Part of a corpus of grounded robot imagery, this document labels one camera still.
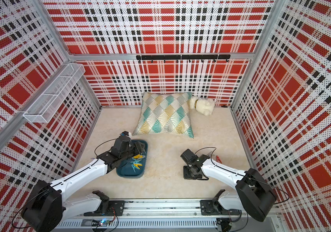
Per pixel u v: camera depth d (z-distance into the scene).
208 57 0.90
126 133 0.78
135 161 0.89
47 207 0.40
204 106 1.11
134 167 0.87
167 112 0.96
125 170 0.82
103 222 0.69
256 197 0.41
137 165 0.88
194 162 0.63
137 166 0.88
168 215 0.73
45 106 0.71
